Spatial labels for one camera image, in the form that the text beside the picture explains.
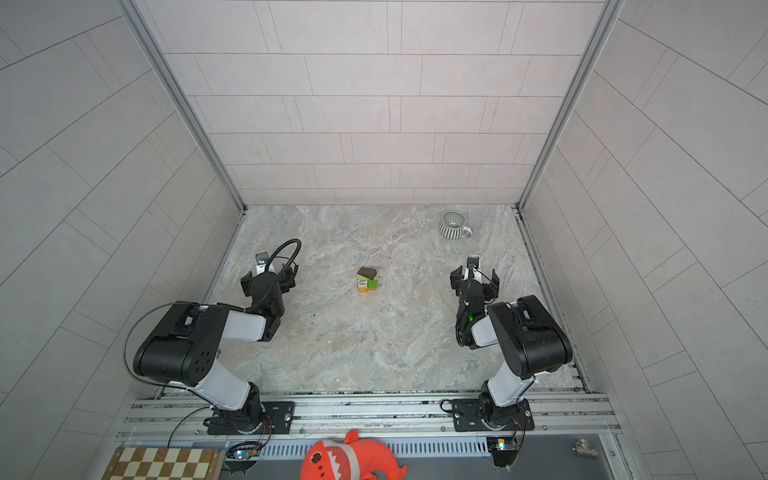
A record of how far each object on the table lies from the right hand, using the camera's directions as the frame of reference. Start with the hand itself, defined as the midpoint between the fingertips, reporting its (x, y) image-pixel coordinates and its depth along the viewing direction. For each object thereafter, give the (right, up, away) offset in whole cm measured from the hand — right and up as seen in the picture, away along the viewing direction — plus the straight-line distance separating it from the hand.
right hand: (476, 266), depth 92 cm
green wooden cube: (-33, -5, -1) cm, 33 cm away
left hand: (-63, +1, 0) cm, 63 cm away
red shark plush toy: (-34, -36, -32) cm, 59 cm away
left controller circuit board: (-59, -39, -27) cm, 76 cm away
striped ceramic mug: (-6, +13, +11) cm, 17 cm away
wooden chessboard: (-74, -38, -29) cm, 89 cm away
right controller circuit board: (0, -39, -24) cm, 46 cm away
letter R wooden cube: (-35, -6, -1) cm, 36 cm away
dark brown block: (-34, -2, -1) cm, 34 cm away
